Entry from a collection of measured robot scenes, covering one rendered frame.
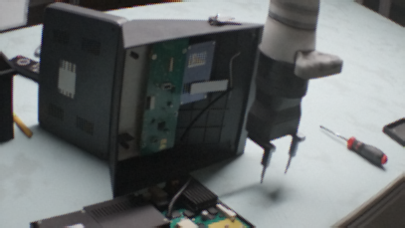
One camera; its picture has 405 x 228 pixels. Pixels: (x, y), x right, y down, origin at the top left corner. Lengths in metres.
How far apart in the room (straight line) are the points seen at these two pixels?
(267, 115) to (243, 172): 0.12
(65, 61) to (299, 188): 0.38
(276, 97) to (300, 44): 0.08
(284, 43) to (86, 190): 0.32
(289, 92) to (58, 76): 0.32
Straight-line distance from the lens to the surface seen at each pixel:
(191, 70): 0.75
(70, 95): 0.81
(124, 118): 0.71
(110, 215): 0.67
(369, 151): 0.95
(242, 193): 0.79
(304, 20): 0.70
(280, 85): 0.73
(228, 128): 0.85
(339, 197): 0.83
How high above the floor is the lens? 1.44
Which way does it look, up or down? 26 degrees down
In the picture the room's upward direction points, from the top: 9 degrees clockwise
